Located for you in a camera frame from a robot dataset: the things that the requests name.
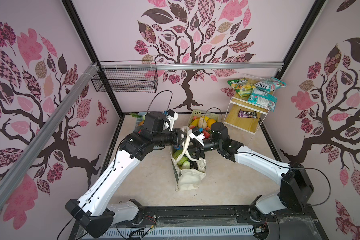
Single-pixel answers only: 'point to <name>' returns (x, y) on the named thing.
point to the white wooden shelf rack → (247, 124)
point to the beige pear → (201, 123)
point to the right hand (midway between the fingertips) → (183, 149)
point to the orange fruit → (210, 121)
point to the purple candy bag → (247, 114)
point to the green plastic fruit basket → (198, 113)
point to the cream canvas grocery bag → (189, 179)
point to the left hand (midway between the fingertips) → (187, 138)
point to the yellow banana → (195, 122)
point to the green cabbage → (180, 163)
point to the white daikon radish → (186, 165)
